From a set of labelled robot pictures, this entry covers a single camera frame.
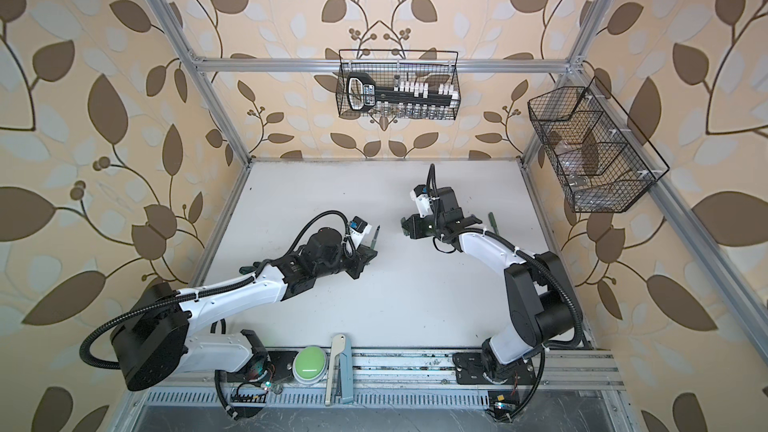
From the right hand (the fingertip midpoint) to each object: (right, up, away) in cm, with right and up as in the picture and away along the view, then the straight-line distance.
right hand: (405, 226), depth 88 cm
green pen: (-8, -1, -9) cm, 13 cm away
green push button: (-25, -33, -15) cm, 44 cm away
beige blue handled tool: (-16, -30, -15) cm, 37 cm away
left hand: (-8, -5, -8) cm, 13 cm away
